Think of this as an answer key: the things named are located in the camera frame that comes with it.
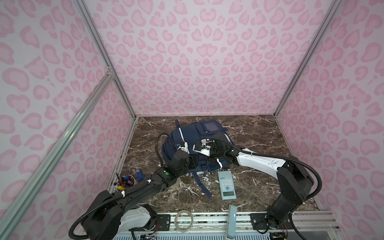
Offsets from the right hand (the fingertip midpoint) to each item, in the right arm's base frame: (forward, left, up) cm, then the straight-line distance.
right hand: (201, 150), depth 85 cm
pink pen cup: (-19, +36, +1) cm, 41 cm away
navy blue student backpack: (+13, +6, -2) cm, 15 cm away
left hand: (-4, +1, +1) cm, 4 cm away
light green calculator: (-15, -15, -12) cm, 24 cm away
